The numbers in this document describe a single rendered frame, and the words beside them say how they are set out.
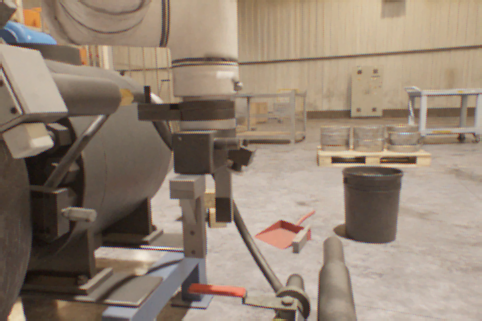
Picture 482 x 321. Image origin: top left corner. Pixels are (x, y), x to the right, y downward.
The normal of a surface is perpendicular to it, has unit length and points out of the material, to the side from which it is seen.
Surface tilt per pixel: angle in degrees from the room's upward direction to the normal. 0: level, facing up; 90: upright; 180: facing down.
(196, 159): 90
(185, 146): 90
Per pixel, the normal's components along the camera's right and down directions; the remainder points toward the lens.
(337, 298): -0.03, -0.99
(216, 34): 0.48, 0.11
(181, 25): 0.25, 0.67
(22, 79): 0.89, -0.37
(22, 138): -0.22, 0.15
